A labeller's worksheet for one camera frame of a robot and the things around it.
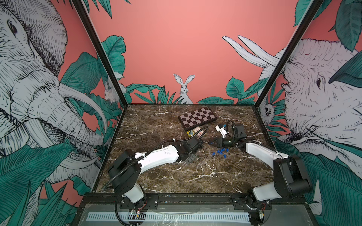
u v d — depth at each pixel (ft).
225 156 3.05
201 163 2.89
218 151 3.05
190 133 3.34
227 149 3.13
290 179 1.43
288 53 2.84
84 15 2.36
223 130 2.68
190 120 3.52
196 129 3.43
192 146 2.09
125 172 1.40
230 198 2.45
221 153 3.05
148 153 1.59
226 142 2.58
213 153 3.04
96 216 2.30
